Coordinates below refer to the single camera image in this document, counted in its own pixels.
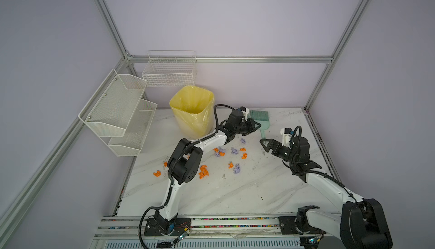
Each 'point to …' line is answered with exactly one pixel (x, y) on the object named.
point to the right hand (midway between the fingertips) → (264, 142)
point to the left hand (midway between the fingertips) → (261, 125)
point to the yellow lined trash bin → (193, 108)
